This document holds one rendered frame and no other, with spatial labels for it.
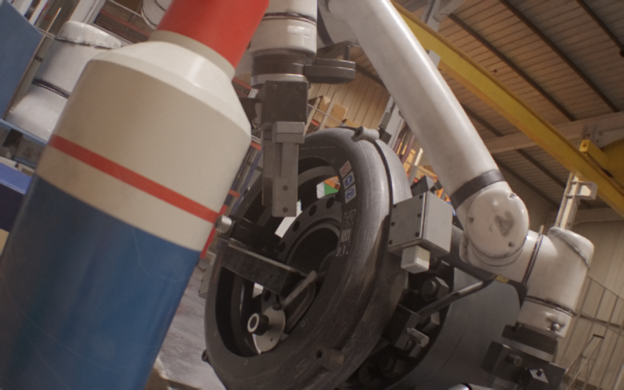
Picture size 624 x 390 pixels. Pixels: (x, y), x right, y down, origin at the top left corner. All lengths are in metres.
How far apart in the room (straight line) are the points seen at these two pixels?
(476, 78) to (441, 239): 10.19
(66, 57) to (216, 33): 0.98
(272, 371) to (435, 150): 0.61
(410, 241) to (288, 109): 0.47
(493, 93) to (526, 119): 1.16
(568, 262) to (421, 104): 0.34
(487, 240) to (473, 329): 0.74
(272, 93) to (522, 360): 0.52
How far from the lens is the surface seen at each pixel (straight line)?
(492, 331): 1.46
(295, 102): 0.58
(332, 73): 0.63
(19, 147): 0.99
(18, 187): 0.32
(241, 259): 1.38
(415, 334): 1.01
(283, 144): 0.55
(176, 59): 0.16
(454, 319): 1.32
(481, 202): 0.68
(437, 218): 0.99
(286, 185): 0.57
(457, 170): 0.71
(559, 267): 0.82
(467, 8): 12.54
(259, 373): 1.17
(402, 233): 0.99
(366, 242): 1.02
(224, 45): 0.17
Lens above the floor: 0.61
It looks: 7 degrees up
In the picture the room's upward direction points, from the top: 24 degrees clockwise
